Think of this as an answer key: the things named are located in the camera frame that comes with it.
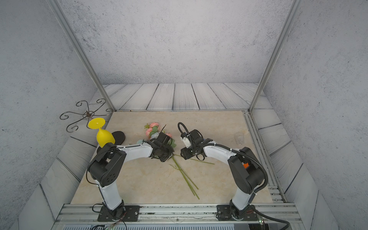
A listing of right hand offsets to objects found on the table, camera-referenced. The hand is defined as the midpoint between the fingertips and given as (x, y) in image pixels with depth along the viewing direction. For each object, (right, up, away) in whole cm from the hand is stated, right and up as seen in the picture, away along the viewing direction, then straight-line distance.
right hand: (185, 152), depth 90 cm
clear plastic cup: (+37, +8, +9) cm, 39 cm away
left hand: (-5, -3, +4) cm, 7 cm away
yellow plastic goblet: (-43, +11, -14) cm, 46 cm away
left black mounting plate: (-27, -27, -17) cm, 42 cm away
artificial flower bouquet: (-24, +13, +12) cm, 29 cm away
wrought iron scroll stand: (-51, +23, -13) cm, 57 cm away
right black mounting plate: (+20, -27, -17) cm, 37 cm away
